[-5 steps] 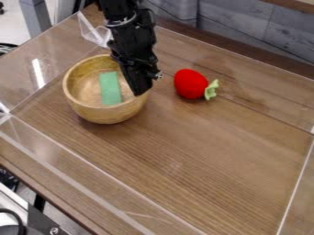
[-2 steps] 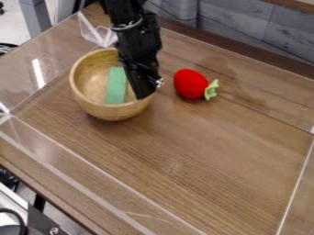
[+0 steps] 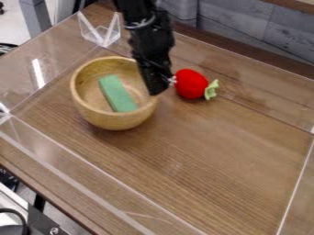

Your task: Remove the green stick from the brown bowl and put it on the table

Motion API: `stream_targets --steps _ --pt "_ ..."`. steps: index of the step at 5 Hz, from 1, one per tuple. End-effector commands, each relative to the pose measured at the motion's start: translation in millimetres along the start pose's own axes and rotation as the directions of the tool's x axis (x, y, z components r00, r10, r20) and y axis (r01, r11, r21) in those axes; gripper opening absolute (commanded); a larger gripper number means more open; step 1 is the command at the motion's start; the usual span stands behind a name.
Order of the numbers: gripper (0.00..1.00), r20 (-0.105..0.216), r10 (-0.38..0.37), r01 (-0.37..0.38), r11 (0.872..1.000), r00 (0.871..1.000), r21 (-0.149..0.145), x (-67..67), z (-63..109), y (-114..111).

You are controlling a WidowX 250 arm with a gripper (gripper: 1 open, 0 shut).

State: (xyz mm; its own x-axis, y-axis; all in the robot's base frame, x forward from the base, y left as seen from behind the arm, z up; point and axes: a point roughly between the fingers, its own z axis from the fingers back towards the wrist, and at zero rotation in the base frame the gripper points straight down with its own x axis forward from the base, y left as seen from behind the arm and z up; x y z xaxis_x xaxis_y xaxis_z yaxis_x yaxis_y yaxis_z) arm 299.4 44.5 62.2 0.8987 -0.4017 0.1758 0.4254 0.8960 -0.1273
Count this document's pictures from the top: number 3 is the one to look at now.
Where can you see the black metal table leg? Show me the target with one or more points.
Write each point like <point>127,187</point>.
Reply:
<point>38,204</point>

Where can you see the clear acrylic enclosure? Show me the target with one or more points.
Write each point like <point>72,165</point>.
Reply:
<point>217,167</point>

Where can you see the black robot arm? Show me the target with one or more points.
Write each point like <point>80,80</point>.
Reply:
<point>141,13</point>

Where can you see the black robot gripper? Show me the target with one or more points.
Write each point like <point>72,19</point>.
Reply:
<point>151,43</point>

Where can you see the green stick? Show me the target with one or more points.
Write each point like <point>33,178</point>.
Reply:
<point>116,94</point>

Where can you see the light wooden bowl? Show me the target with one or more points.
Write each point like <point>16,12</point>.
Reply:
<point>91,102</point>

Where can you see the red felt strawberry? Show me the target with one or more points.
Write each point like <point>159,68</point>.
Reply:
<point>193,86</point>

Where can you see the grey pillar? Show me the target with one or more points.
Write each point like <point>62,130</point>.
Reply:
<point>36,16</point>

